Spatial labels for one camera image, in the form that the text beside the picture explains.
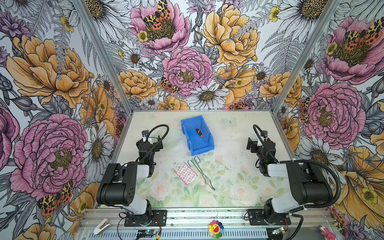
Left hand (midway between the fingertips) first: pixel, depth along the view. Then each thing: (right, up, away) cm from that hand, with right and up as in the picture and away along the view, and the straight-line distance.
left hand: (152, 140), depth 94 cm
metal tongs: (+27, -14, 0) cm, 30 cm away
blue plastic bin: (+28, -4, +8) cm, 29 cm away
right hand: (+65, -1, +1) cm, 65 cm away
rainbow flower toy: (+36, -38, -23) cm, 58 cm away
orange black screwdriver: (+29, +5, +14) cm, 33 cm away
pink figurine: (+86, -40, -25) cm, 98 cm away
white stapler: (-16, -37, -23) cm, 46 cm away
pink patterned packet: (+21, -19, -4) cm, 29 cm away
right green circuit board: (+66, -40, -22) cm, 80 cm away
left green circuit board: (+5, -41, -22) cm, 46 cm away
